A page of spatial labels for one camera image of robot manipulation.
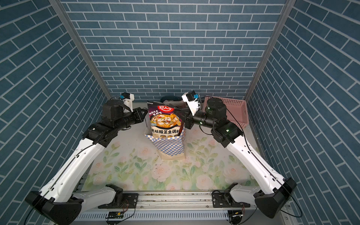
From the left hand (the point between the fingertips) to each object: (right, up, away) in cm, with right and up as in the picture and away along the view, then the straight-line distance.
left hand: (152, 110), depth 69 cm
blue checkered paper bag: (+8, -21, +8) cm, 24 cm away
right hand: (+13, -1, -8) cm, 15 cm away
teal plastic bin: (+3, +11, +43) cm, 45 cm away
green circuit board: (-20, -54, +3) cm, 58 cm away
